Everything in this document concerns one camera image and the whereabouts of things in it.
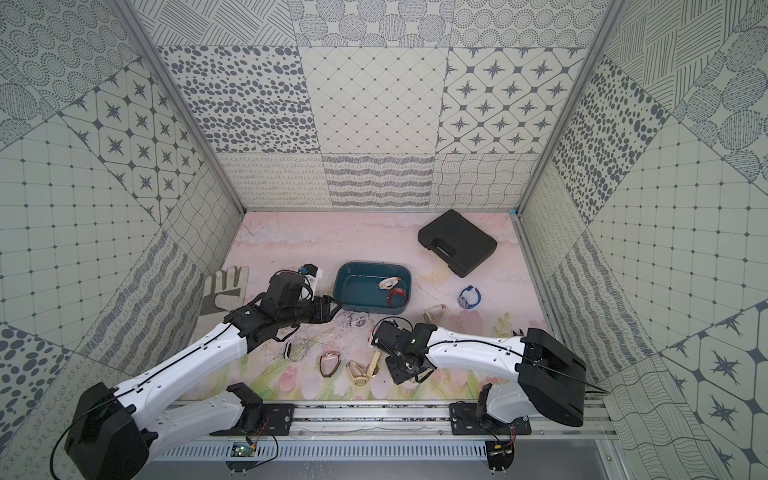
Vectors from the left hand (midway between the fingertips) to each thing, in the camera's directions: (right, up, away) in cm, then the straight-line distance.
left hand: (342, 307), depth 78 cm
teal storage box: (+1, +2, +22) cm, 22 cm away
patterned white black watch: (-15, -14, +7) cm, 22 cm away
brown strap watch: (-5, -17, +6) cm, 19 cm away
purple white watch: (+3, -6, +11) cm, 12 cm away
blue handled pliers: (+50, -10, +10) cm, 52 cm away
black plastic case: (+38, +16, +27) cm, 49 cm away
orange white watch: (+12, +3, +20) cm, 23 cm away
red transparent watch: (+15, -1, +17) cm, 22 cm away
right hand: (+17, -18, +1) cm, 24 cm away
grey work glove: (-42, -2, +17) cm, 45 cm away
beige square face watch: (+26, -5, +14) cm, 30 cm away
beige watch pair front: (+4, -19, +3) cm, 20 cm away
